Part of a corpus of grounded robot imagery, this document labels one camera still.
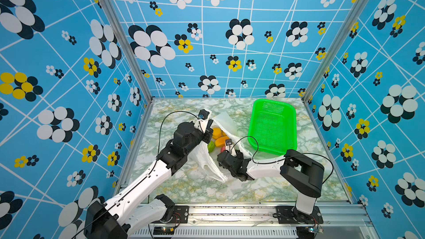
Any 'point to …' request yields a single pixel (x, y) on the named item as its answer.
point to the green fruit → (211, 146)
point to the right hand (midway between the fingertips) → (227, 153)
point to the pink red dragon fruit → (223, 149)
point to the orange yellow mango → (221, 141)
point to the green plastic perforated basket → (273, 126)
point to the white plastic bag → (225, 121)
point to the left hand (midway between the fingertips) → (212, 119)
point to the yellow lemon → (217, 133)
